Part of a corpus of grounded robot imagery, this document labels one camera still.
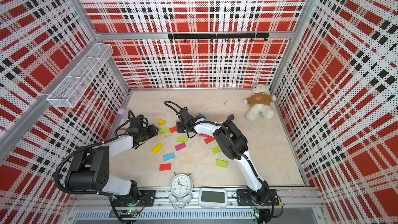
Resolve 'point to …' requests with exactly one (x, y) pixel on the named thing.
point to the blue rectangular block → (169, 156)
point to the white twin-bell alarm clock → (181, 187)
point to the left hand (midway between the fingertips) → (159, 129)
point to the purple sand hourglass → (121, 111)
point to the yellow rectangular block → (156, 149)
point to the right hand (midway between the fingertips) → (182, 127)
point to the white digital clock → (213, 197)
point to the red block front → (165, 167)
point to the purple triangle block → (231, 117)
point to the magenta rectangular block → (180, 146)
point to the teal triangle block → (201, 115)
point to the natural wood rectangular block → (160, 137)
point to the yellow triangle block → (161, 122)
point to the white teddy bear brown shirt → (260, 101)
